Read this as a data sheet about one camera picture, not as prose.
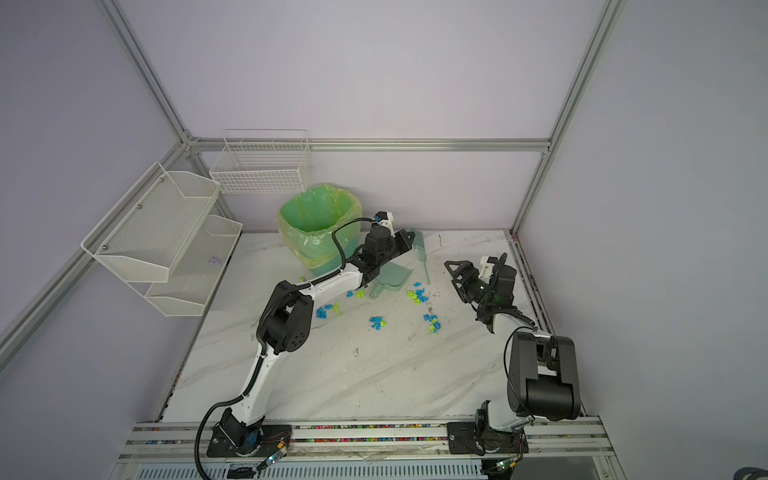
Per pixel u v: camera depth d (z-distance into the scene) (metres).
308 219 1.04
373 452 0.73
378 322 0.94
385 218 0.89
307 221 1.04
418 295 1.01
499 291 0.70
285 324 0.59
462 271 0.81
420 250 1.03
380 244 0.77
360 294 1.01
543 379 0.45
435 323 0.93
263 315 0.62
